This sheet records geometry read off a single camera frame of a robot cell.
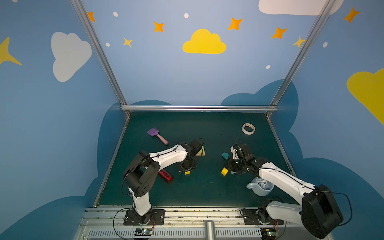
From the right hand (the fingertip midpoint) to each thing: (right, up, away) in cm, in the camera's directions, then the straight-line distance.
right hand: (224, 163), depth 85 cm
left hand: (-19, -5, +2) cm, 19 cm away
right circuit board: (+18, -31, -14) cm, 39 cm away
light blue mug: (+17, -11, -9) cm, 22 cm away
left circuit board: (-42, -30, -15) cm, 54 cm away
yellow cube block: (-22, -6, +1) cm, 22 cm away
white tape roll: (+24, +20, +27) cm, 41 cm away
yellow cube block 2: (+1, -6, +3) cm, 6 cm away
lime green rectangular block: (-14, +8, -9) cm, 18 cm away
